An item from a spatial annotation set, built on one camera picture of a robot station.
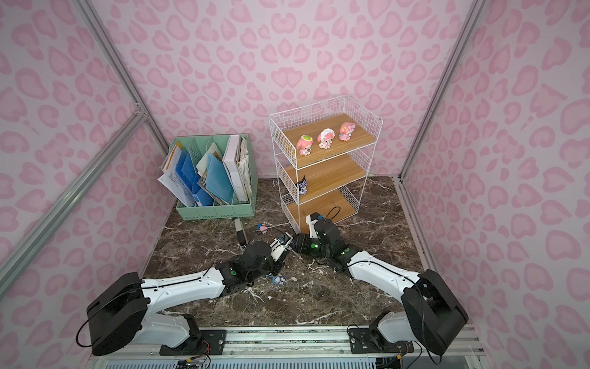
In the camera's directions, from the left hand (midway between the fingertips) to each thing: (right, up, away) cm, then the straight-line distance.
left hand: (287, 246), depth 82 cm
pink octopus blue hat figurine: (-12, +4, +18) cm, 22 cm away
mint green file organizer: (-42, +40, +19) cm, 62 cm away
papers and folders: (-27, +25, +11) cm, 39 cm away
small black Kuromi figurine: (+6, +21, -4) cm, 22 cm away
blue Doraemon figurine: (-4, -13, +3) cm, 14 cm away
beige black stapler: (-20, +2, +13) cm, 24 cm away
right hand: (+1, +2, -1) cm, 2 cm away
